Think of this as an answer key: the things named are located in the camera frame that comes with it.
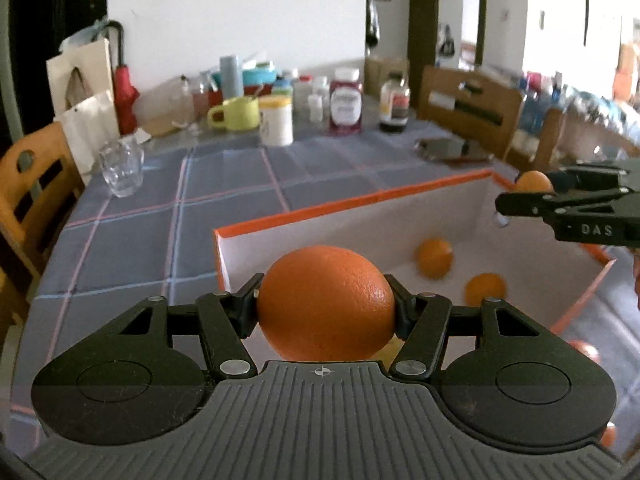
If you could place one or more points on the orange cardboard box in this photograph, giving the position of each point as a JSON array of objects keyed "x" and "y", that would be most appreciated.
[{"x": 350, "y": 230}]

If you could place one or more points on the dark brown bottle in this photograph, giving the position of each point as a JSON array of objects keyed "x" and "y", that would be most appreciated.
[{"x": 395, "y": 105}]

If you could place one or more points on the large orange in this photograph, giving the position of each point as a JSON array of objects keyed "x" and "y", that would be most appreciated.
[
  {"x": 325, "y": 300},
  {"x": 585, "y": 351}
]

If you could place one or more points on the glass tumbler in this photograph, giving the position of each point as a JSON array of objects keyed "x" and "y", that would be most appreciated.
[{"x": 121, "y": 170}]

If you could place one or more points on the plain white paper bag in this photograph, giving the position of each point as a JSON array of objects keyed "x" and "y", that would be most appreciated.
[{"x": 90, "y": 130}]

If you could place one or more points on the grey cylindrical can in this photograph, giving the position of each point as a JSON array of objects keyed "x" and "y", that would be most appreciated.
[{"x": 231, "y": 75}]

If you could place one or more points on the red umbrella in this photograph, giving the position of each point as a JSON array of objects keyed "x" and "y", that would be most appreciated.
[{"x": 125, "y": 95}]

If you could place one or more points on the white tub yellow lid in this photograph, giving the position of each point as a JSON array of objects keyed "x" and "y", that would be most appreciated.
[{"x": 276, "y": 125}]

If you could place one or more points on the red pill bottle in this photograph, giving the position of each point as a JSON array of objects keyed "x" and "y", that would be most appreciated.
[{"x": 346, "y": 105}]

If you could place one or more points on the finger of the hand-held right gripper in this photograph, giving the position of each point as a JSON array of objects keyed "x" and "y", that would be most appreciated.
[
  {"x": 525, "y": 204},
  {"x": 590, "y": 177}
]

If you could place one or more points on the yellow apple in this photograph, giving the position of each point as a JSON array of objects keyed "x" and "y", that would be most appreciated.
[{"x": 387, "y": 352}]

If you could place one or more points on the clear glass jar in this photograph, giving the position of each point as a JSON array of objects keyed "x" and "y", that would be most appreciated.
[{"x": 192, "y": 102}]

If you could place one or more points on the yellow-green mug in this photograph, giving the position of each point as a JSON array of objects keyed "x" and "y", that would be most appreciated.
[{"x": 240, "y": 115}]

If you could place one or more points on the wooden chair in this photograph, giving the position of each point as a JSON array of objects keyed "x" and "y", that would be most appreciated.
[
  {"x": 555, "y": 135},
  {"x": 440, "y": 85},
  {"x": 45, "y": 150}
]

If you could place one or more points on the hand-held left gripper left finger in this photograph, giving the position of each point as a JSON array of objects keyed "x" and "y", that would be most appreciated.
[{"x": 247, "y": 310}]

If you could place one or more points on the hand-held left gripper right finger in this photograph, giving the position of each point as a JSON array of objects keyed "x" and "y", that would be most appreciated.
[{"x": 405, "y": 317}]

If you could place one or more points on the teal bowl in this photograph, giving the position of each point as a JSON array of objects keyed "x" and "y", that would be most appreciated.
[{"x": 259, "y": 76}]

